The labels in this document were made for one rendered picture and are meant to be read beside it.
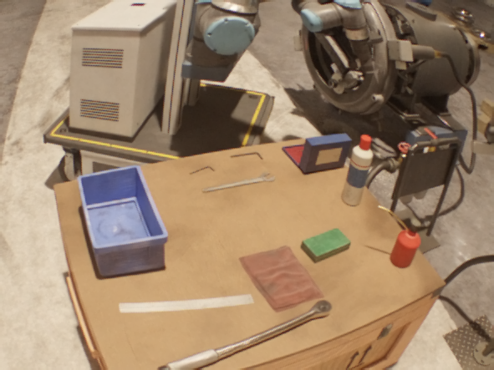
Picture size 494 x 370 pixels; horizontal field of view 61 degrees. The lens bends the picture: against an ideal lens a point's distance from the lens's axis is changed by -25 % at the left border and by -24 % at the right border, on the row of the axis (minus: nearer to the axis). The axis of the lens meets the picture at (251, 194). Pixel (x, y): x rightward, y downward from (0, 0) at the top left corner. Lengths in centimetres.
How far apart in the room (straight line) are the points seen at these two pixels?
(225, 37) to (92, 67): 66
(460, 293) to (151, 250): 142
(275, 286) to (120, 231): 43
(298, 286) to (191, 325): 29
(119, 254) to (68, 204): 35
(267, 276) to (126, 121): 95
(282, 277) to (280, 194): 36
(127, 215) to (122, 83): 65
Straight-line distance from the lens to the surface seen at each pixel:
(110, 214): 147
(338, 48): 262
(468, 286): 228
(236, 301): 127
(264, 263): 136
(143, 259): 127
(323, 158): 169
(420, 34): 267
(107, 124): 207
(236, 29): 152
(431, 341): 197
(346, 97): 257
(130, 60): 190
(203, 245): 139
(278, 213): 153
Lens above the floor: 142
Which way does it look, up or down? 37 degrees down
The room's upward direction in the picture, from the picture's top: 9 degrees clockwise
